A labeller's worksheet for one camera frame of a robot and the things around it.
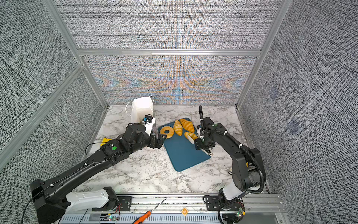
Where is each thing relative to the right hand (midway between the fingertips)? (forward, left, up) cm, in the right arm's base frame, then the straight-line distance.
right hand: (201, 145), depth 89 cm
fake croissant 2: (+9, +5, -2) cm, 10 cm away
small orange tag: (-34, +11, -5) cm, 37 cm away
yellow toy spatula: (+6, +66, -3) cm, 66 cm away
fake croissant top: (+17, +8, -1) cm, 19 cm away
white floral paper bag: (+20, +39, +15) cm, 47 cm away
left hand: (-4, +24, +19) cm, 31 cm away
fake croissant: (+15, +15, -1) cm, 22 cm away
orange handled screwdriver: (-36, +31, -6) cm, 48 cm away
